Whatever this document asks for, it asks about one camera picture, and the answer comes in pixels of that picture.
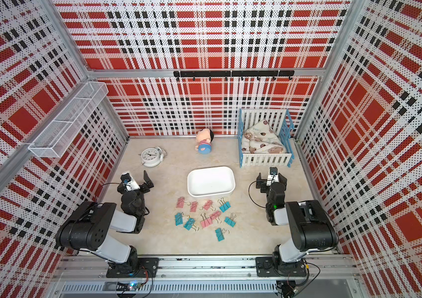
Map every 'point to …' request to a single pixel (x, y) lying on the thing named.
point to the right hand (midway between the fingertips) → (272, 172)
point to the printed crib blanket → (260, 139)
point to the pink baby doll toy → (204, 137)
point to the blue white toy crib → (282, 125)
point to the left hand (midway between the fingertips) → (139, 173)
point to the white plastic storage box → (211, 181)
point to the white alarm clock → (152, 157)
